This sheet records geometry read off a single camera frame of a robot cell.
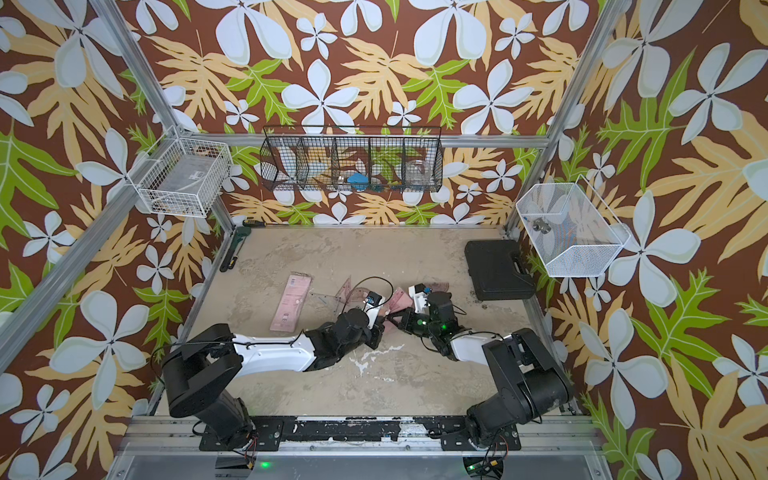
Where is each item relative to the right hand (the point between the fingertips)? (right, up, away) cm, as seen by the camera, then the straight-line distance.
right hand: (386, 316), depth 87 cm
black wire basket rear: (-11, +51, +11) cm, 53 cm away
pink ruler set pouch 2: (+4, +5, -2) cm, 6 cm away
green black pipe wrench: (-59, +25, +28) cm, 70 cm away
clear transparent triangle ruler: (-23, +4, +12) cm, 26 cm away
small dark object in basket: (+44, +27, -3) cm, 52 cm away
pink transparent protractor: (-9, +5, +14) cm, 18 cm away
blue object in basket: (-9, +42, +8) cm, 44 cm away
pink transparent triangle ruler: (-14, +5, +14) cm, 21 cm away
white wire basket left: (-61, +41, -1) cm, 73 cm away
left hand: (0, +1, -2) cm, 2 cm away
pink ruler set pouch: (-32, +2, +11) cm, 34 cm away
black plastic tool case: (+40, +13, +17) cm, 45 cm away
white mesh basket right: (+53, +25, -4) cm, 59 cm away
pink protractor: (+19, +7, +16) cm, 26 cm away
